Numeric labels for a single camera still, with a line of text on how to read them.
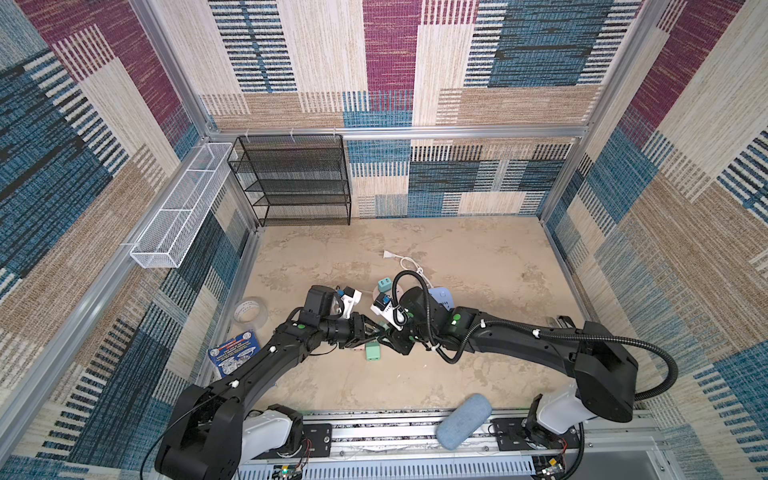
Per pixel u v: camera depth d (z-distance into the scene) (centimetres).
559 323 91
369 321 75
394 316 70
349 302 78
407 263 108
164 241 71
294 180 112
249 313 95
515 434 73
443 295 97
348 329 72
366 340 73
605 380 43
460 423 73
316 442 73
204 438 40
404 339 70
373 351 86
